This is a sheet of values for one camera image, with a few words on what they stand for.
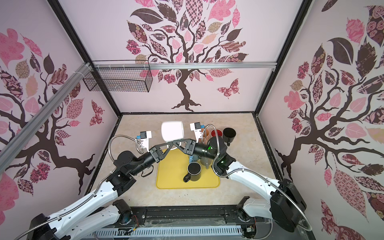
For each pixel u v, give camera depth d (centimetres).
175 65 93
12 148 50
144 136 61
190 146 59
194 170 80
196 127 63
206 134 66
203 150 60
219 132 100
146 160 59
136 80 81
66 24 72
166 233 70
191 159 86
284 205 40
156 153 58
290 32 78
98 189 50
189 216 75
